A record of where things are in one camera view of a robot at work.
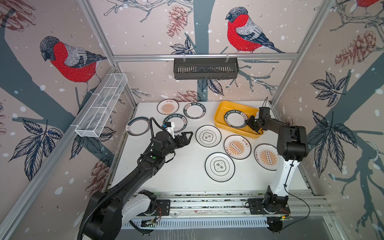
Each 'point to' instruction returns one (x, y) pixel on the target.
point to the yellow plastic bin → (221, 107)
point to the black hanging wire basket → (206, 69)
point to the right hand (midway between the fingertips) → (247, 122)
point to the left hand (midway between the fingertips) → (188, 135)
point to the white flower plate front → (219, 167)
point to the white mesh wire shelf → (94, 119)
